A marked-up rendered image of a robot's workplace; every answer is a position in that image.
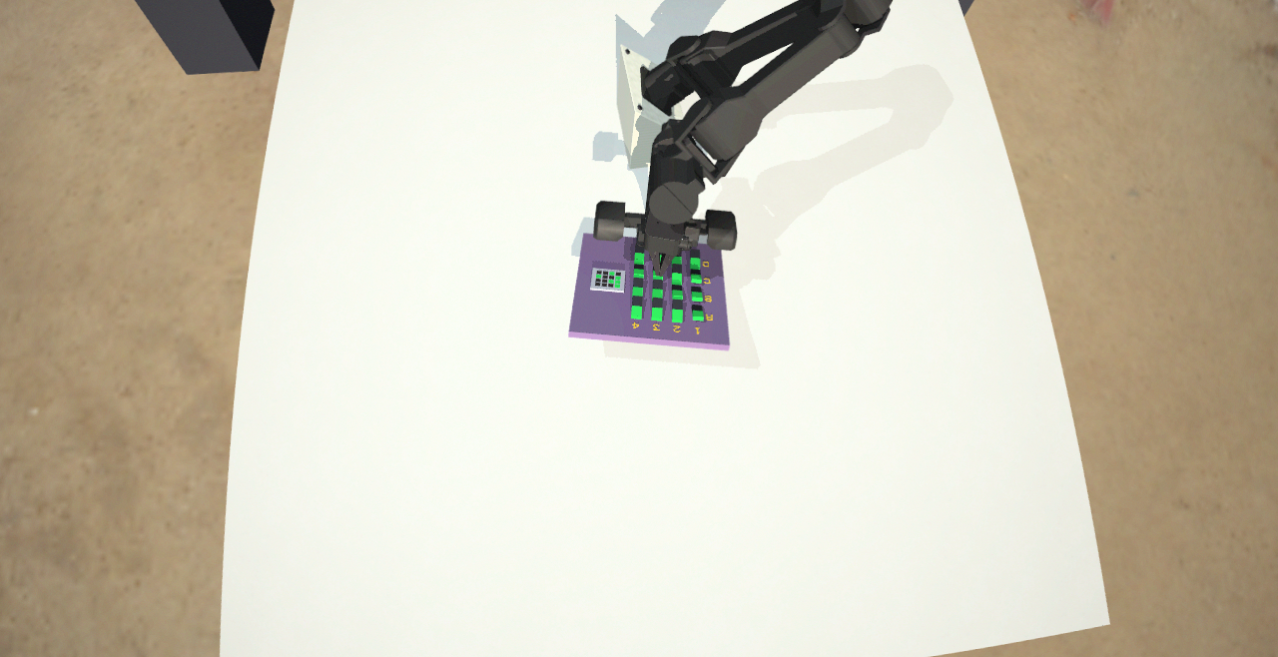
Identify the purple switch panel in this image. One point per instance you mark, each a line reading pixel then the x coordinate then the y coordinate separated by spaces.
pixel 618 297

